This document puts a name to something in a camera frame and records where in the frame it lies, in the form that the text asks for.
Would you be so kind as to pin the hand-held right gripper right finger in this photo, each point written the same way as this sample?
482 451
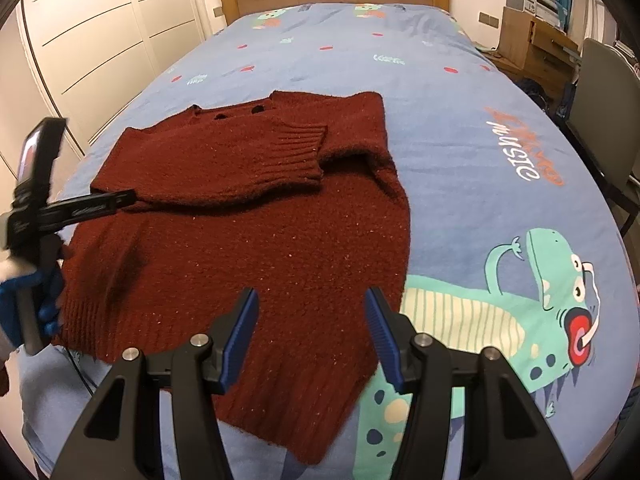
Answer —
382 340

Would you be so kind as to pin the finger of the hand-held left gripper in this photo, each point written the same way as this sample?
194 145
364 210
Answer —
95 205

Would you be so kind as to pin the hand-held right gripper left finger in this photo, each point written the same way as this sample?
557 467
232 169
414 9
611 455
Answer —
242 340

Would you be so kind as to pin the dark red knitted sweater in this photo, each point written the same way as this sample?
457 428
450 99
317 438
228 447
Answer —
250 240

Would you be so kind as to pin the person's left hand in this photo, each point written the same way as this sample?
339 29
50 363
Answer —
50 316

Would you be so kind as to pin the white wardrobe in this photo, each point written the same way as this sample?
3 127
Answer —
100 25

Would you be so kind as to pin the blue dinosaur printed blanket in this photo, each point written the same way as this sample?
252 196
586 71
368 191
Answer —
450 160

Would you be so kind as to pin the wooden cabinet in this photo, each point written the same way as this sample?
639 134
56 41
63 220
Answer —
520 40

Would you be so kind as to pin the grey desk chair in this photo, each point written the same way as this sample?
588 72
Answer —
605 85

